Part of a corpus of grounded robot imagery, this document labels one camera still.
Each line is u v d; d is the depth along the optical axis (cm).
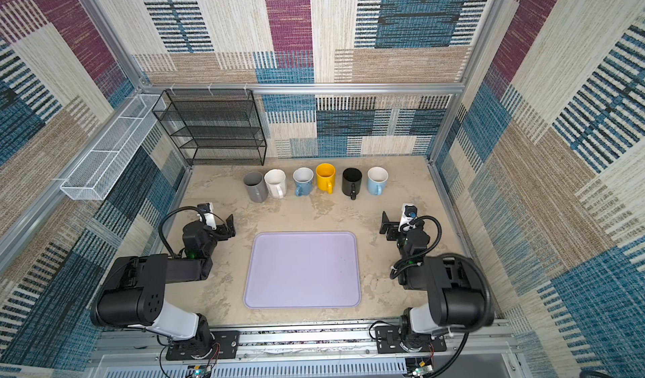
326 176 103
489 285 42
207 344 68
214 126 110
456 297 45
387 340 73
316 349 73
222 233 84
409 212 76
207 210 81
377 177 107
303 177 106
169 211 109
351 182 102
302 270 88
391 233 81
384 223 82
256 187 97
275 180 103
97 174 71
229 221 88
